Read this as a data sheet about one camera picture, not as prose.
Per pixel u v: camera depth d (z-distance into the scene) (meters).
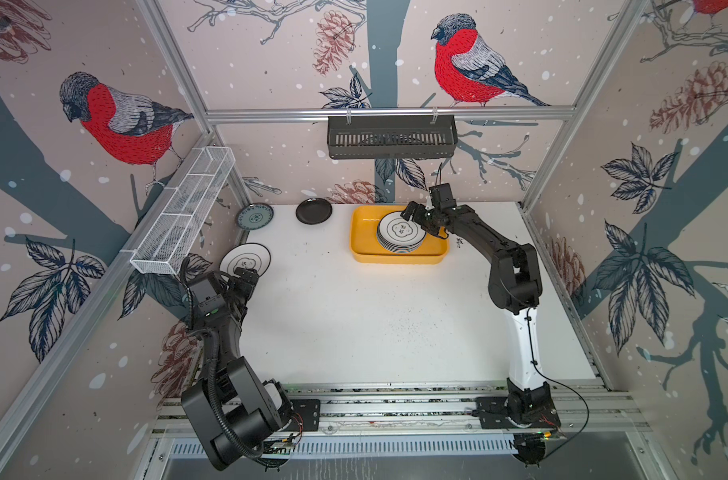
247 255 1.07
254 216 1.18
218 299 0.64
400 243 1.04
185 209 0.79
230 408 0.44
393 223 1.11
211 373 0.42
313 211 1.22
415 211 0.95
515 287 0.59
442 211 0.81
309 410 0.75
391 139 1.06
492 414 0.73
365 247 1.09
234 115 0.92
